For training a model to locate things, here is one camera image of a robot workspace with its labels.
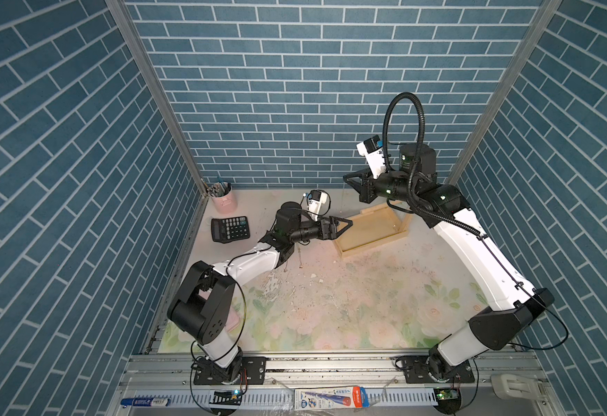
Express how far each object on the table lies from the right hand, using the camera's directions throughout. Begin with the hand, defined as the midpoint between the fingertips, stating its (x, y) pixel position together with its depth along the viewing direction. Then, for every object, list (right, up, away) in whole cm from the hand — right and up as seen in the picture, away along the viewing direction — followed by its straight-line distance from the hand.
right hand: (348, 178), depth 67 cm
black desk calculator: (-44, -16, +38) cm, 60 cm away
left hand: (+2, -13, +11) cm, 17 cm away
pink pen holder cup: (-46, -5, +40) cm, 61 cm away
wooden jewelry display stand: (+14, -15, +34) cm, 40 cm away
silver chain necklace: (-20, -30, +28) cm, 46 cm away
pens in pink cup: (-46, 0, +31) cm, 56 cm away
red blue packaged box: (-5, -59, +2) cm, 59 cm away
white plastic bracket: (+47, -57, +3) cm, 74 cm away
